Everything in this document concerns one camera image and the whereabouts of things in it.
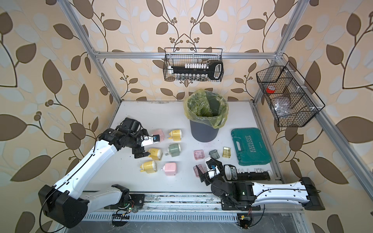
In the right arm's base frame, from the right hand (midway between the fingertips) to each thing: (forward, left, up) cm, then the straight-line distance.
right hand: (204, 163), depth 74 cm
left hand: (+12, +32, +4) cm, 34 cm away
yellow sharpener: (+22, +16, -7) cm, 28 cm away
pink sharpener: (+25, +27, -8) cm, 38 cm away
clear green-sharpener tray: (+11, -8, -14) cm, 19 cm away
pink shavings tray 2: (0, +4, -13) cm, 14 cm away
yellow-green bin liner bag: (+30, -3, +10) cm, 31 cm away
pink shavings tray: (+11, +2, -13) cm, 18 cm away
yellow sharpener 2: (+9, +28, -6) cm, 30 cm away
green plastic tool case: (+13, -30, -9) cm, 34 cm away
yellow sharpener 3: (+1, +30, -6) cm, 31 cm away
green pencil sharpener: (+11, +17, -6) cm, 21 cm away
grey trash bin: (+26, -2, -13) cm, 29 cm away
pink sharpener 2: (0, +19, -6) cm, 20 cm away
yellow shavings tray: (+12, -16, -14) cm, 24 cm away
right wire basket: (+22, -46, +20) cm, 55 cm away
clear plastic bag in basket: (+19, -39, +21) cm, 48 cm away
